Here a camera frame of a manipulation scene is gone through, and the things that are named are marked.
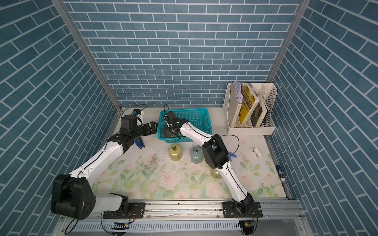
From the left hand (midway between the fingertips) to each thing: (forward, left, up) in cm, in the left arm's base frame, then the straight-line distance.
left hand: (155, 124), depth 85 cm
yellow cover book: (+17, -59, +4) cm, 62 cm away
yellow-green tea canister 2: (-24, -35, -13) cm, 44 cm away
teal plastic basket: (+21, -28, -16) cm, 38 cm away
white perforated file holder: (+31, -77, +1) cm, 83 cm away
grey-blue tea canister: (-13, -24, -12) cm, 30 cm away
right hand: (+5, -7, -13) cm, 16 cm away
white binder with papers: (+10, -47, +10) cm, 49 cm away
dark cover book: (+16, -67, -7) cm, 69 cm away
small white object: (-9, -64, -16) cm, 66 cm away
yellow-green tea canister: (-11, -12, -11) cm, 19 cm away
